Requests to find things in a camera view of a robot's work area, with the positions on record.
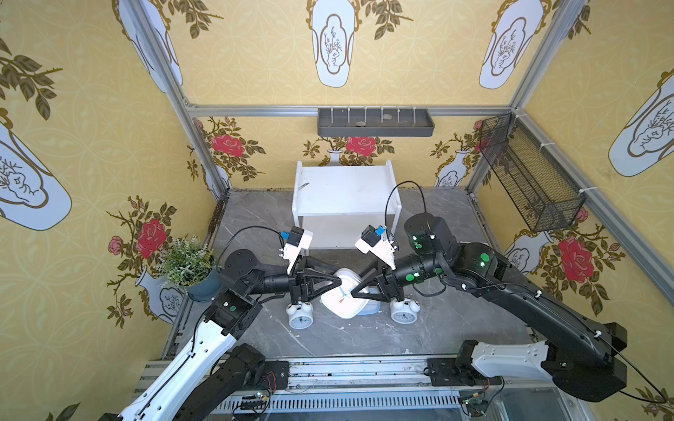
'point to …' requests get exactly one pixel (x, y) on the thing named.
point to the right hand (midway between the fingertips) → (356, 295)
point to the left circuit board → (254, 402)
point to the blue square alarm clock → (373, 305)
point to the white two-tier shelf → (334, 203)
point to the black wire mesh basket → (541, 192)
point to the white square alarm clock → (340, 301)
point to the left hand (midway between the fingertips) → (342, 284)
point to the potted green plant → (189, 264)
